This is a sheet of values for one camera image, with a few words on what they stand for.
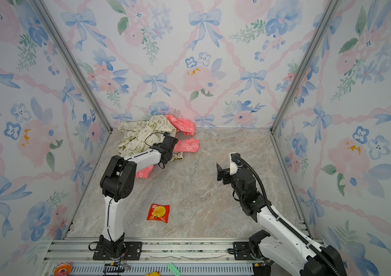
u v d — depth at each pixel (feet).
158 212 2.75
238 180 1.96
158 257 2.41
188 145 3.51
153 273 2.21
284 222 1.60
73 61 2.81
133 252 2.42
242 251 2.40
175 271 2.26
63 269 2.21
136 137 3.20
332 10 2.26
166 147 2.69
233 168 2.26
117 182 1.83
